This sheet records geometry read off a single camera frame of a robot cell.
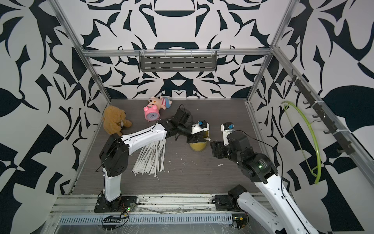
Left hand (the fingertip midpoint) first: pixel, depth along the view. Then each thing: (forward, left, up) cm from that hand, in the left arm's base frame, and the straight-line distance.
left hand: (205, 133), depth 81 cm
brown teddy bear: (+11, +52, 0) cm, 53 cm away
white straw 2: (-7, +34, -16) cm, 38 cm away
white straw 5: (-7, +29, -17) cm, 34 cm away
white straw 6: (-6, +26, -17) cm, 31 cm away
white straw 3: (-7, +32, -16) cm, 37 cm away
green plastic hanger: (-27, -40, +9) cm, 50 cm away
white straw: (-8, +36, -16) cm, 40 cm away
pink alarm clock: (+24, +34, -9) cm, 42 cm away
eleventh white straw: (+1, +25, -16) cm, 30 cm away
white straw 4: (-7, +31, -17) cm, 36 cm away
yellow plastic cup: (-3, +2, -10) cm, 11 cm away
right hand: (-9, -3, +8) cm, 12 cm away
